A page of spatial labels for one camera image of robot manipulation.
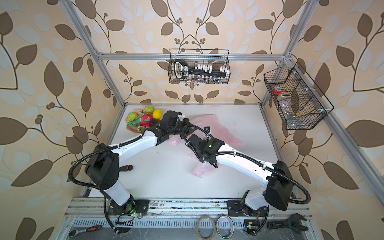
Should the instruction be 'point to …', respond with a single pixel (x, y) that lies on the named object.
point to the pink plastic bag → (210, 125)
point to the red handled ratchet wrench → (73, 233)
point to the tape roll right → (217, 227)
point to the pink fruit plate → (132, 128)
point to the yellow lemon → (157, 114)
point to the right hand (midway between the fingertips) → (207, 149)
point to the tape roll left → (197, 227)
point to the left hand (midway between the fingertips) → (200, 125)
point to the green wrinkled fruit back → (149, 109)
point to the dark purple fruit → (153, 122)
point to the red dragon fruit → (144, 120)
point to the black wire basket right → (300, 103)
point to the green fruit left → (131, 116)
